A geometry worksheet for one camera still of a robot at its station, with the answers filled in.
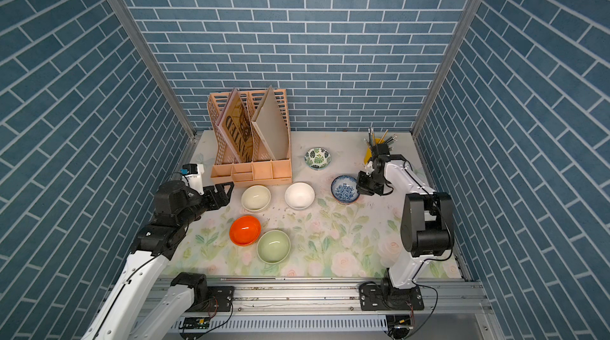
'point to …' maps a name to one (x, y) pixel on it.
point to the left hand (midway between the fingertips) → (230, 185)
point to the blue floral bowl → (344, 189)
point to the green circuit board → (197, 322)
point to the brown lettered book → (235, 125)
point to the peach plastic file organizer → (264, 168)
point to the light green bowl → (273, 246)
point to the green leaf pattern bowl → (318, 158)
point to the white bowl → (299, 195)
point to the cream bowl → (255, 198)
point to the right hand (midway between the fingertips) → (360, 190)
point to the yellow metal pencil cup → (368, 153)
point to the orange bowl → (245, 230)
